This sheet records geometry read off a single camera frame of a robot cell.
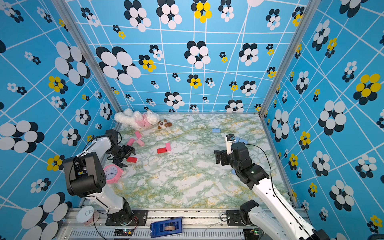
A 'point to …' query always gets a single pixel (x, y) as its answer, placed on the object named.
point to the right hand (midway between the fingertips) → (225, 149)
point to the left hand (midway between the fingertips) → (134, 156)
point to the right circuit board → (255, 231)
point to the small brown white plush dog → (163, 124)
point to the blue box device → (166, 227)
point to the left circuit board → (123, 232)
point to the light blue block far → (216, 130)
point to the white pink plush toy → (137, 119)
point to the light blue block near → (233, 172)
